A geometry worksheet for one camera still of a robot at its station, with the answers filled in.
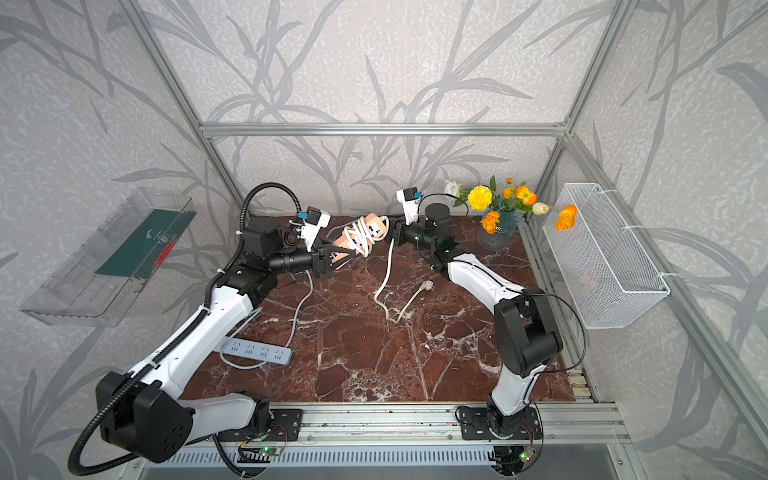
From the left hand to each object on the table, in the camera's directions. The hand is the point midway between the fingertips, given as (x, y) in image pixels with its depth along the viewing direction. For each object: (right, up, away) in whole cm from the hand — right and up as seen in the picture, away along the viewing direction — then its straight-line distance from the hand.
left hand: (349, 252), depth 69 cm
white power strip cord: (+20, -12, +28) cm, 36 cm away
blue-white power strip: (-29, -28, +13) cm, 42 cm away
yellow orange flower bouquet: (+44, +16, +17) cm, 50 cm away
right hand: (+6, +8, +11) cm, 15 cm away
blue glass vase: (+48, +6, +32) cm, 58 cm away
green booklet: (-48, +1, -1) cm, 48 cm away
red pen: (-44, 0, 0) cm, 44 cm away
